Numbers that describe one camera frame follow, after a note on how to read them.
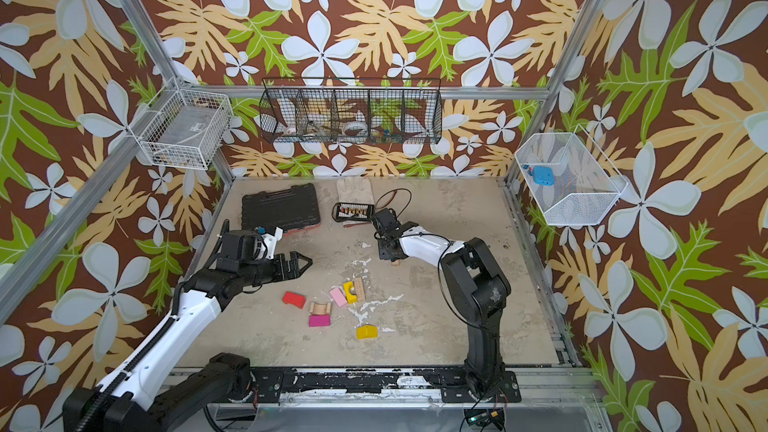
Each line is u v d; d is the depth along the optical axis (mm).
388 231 761
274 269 694
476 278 522
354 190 1150
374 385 751
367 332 803
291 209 1076
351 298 876
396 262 970
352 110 977
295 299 882
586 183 782
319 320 858
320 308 866
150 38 802
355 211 1074
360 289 903
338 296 886
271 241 734
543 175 862
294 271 699
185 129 868
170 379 460
